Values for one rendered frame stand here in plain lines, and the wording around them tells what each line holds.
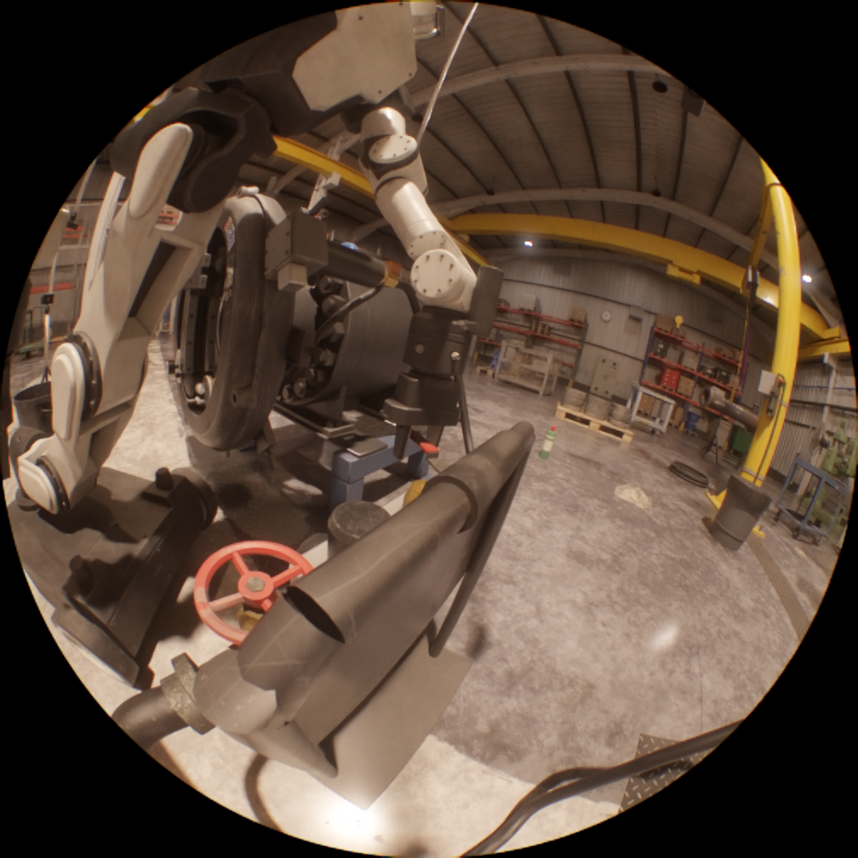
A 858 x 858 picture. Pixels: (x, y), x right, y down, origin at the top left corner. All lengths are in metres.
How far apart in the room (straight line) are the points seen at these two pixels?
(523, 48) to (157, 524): 9.05
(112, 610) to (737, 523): 2.62
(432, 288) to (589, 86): 9.28
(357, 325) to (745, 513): 2.34
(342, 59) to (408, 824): 1.14
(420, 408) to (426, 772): 0.65
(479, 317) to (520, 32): 8.41
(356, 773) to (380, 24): 1.13
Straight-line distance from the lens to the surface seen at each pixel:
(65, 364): 0.54
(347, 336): 0.86
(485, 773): 0.68
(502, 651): 0.79
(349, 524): 0.20
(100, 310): 0.53
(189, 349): 0.94
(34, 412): 1.38
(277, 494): 1.12
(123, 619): 0.67
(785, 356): 3.34
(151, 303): 0.56
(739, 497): 2.21
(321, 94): 0.52
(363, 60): 0.55
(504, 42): 8.70
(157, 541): 0.72
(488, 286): 0.38
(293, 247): 0.53
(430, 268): 0.37
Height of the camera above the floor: 0.63
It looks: 18 degrees down
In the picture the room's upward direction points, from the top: 13 degrees clockwise
